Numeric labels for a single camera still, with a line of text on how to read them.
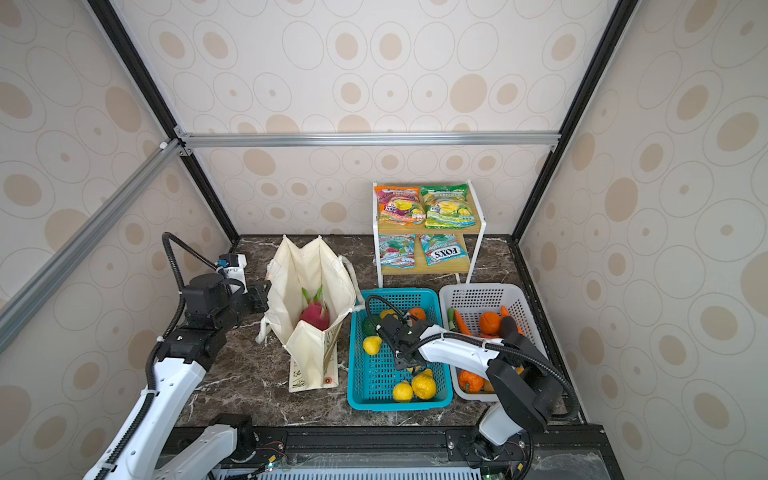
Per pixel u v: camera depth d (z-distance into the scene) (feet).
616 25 2.26
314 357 2.57
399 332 2.21
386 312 2.73
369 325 2.88
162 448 1.45
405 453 2.39
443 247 3.02
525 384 1.43
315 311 2.94
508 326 2.81
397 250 2.96
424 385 2.55
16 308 1.68
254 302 2.15
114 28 2.26
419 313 3.02
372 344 2.86
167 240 1.74
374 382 2.74
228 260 2.08
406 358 2.04
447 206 2.55
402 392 2.55
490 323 2.92
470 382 2.55
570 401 1.33
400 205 2.55
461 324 3.09
